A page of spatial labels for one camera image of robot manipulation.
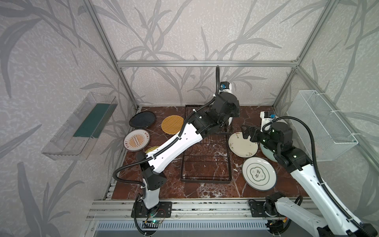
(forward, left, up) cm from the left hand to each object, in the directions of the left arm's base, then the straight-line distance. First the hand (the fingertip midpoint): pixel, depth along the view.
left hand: (237, 102), depth 65 cm
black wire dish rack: (-9, +10, -42) cm, 44 cm away
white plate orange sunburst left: (+5, +60, -41) cm, 73 cm away
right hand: (-4, -7, -12) cm, 14 cm away
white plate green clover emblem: (-18, -19, -41) cm, 48 cm away
